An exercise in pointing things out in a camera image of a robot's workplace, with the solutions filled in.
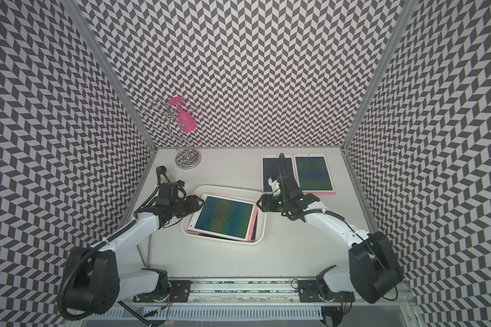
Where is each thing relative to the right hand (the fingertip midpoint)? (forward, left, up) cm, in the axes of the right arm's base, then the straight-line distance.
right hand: (264, 207), depth 83 cm
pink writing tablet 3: (-1, +17, -8) cm, 19 cm away
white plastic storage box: (+16, +18, -14) cm, 27 cm away
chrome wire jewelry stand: (+45, +44, +11) cm, 64 cm away
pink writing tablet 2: (+28, -4, -9) cm, 30 cm away
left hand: (+3, +28, -3) cm, 28 cm away
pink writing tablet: (+26, -27, -11) cm, 39 cm away
